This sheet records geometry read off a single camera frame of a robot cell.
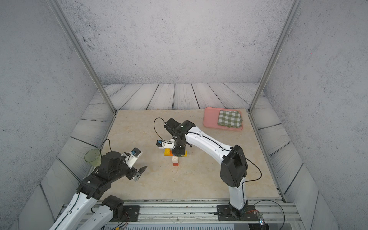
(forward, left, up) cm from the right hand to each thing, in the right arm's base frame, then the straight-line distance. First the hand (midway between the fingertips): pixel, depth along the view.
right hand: (177, 149), depth 81 cm
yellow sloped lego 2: (-7, -5, +7) cm, 11 cm away
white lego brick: (-3, +2, -7) cm, 8 cm away
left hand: (-8, +19, +1) cm, 20 cm away
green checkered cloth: (+36, -37, -15) cm, 54 cm away
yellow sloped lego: (-2, +5, +1) cm, 6 cm away
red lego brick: (-3, +2, -14) cm, 14 cm away
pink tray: (+36, -23, -14) cm, 45 cm away
